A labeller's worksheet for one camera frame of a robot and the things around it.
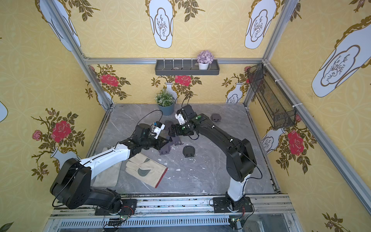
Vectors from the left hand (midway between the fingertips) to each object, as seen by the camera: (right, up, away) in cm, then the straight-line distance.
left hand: (169, 141), depth 85 cm
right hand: (+3, +4, -1) cm, 5 cm away
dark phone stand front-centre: (+12, -8, +8) cm, 16 cm away
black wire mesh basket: (+65, +16, -1) cm, 67 cm away
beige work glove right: (-14, -17, 0) cm, 22 cm away
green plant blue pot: (-5, +25, +20) cm, 33 cm away
